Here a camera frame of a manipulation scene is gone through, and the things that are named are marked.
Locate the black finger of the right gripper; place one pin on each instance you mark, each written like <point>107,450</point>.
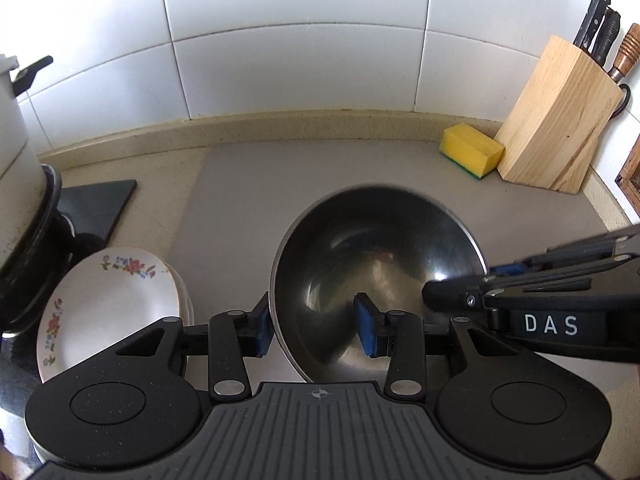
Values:
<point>467,291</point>

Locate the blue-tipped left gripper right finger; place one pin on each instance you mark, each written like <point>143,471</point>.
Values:
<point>399,336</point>

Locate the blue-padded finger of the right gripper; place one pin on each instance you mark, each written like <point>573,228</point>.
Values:
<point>600,247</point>

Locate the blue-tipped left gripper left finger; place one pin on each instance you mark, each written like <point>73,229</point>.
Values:
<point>233,336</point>

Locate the large steel bowl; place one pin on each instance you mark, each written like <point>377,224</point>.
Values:
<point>378,239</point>

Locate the small floral pink-rimmed plate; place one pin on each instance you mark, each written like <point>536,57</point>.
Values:
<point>102,300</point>

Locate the white plate red flowers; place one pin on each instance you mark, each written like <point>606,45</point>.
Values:
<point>186,309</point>

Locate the yellow green sponge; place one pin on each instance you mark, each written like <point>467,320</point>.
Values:
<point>471,149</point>

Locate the wooden knife block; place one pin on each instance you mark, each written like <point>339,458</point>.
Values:
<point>553,130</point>

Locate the black gas stove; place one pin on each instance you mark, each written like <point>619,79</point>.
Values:
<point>70,225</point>

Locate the large aluminium steamer pot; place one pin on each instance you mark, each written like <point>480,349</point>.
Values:
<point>23,182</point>

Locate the brown wooden knife handle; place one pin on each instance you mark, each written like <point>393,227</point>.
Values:
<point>627,55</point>

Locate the black knife handle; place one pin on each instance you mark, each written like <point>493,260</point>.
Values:
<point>607,34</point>
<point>591,23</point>

